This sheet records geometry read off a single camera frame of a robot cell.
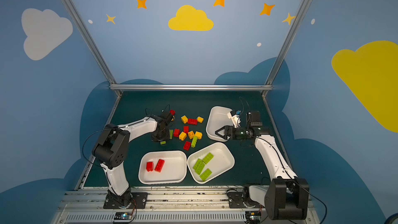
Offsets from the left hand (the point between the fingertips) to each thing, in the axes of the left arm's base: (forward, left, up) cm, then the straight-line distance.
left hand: (163, 138), depth 96 cm
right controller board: (-40, -49, -2) cm, 63 cm away
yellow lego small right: (+14, -23, +1) cm, 27 cm away
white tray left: (-19, -9, -1) cm, 21 cm away
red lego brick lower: (-5, -15, +1) cm, 16 cm away
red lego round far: (+20, -3, 0) cm, 21 cm away
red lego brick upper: (+13, -18, 0) cm, 22 cm away
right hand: (-5, -35, +17) cm, 39 cm away
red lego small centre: (+6, -14, +1) cm, 15 cm away
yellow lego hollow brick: (+2, -17, +2) cm, 17 cm away
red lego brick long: (-17, -1, +1) cm, 17 cm away
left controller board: (-40, +13, -1) cm, 42 cm away
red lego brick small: (-18, +4, +2) cm, 19 cm away
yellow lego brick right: (+2, -22, +1) cm, 22 cm away
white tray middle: (-15, -29, 0) cm, 33 cm away
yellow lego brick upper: (+14, -12, +1) cm, 18 cm away
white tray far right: (+16, -34, -1) cm, 38 cm away
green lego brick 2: (-22, -26, 0) cm, 34 cm away
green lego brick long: (-17, -22, +1) cm, 28 cm away
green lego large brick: (-13, -28, +1) cm, 31 cm away
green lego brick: (-20, -24, 0) cm, 31 cm away
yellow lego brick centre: (+1, -12, +1) cm, 12 cm away
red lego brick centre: (+3, -8, +2) cm, 9 cm away
